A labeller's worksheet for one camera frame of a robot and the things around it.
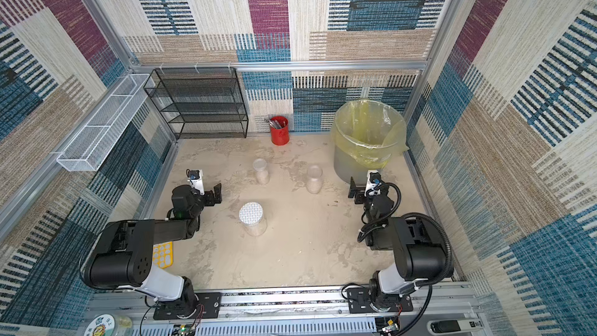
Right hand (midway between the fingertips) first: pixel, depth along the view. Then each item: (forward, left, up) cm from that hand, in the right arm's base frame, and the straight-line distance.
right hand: (366, 180), depth 91 cm
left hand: (+1, +62, -3) cm, 62 cm away
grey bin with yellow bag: (+22, -3, +2) cm, 22 cm away
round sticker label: (-45, +80, -1) cm, 91 cm away
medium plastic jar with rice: (+2, +20, -6) cm, 21 cm away
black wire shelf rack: (+38, +72, +9) cm, 82 cm away
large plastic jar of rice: (-16, +42, -8) cm, 46 cm away
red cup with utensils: (+28, +35, 0) cm, 45 cm away
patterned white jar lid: (-14, +43, +2) cm, 45 cm away
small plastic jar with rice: (+7, +42, +2) cm, 42 cm away
